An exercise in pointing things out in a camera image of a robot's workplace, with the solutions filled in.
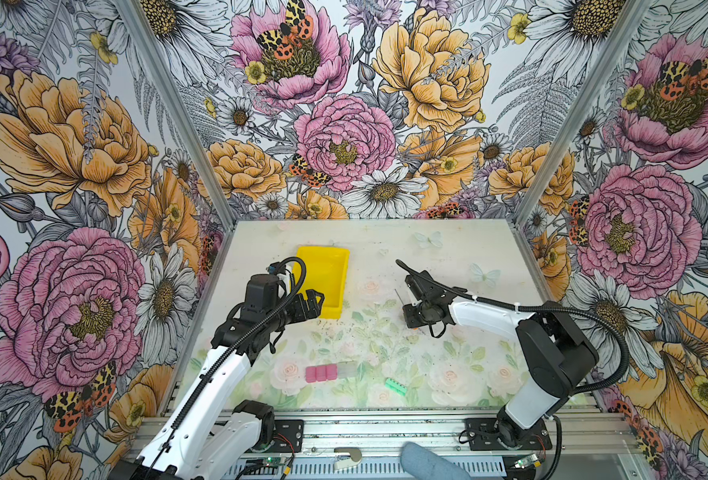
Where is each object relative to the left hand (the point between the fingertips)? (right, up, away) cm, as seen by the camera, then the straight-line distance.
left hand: (308, 309), depth 79 cm
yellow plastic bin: (+1, +7, +28) cm, 28 cm away
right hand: (+29, -7, +13) cm, 33 cm away
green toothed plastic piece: (+24, -22, +2) cm, 33 cm away
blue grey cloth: (+27, -33, -10) cm, 44 cm away
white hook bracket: (+11, -33, -9) cm, 36 cm away
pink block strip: (+3, -19, +5) cm, 20 cm away
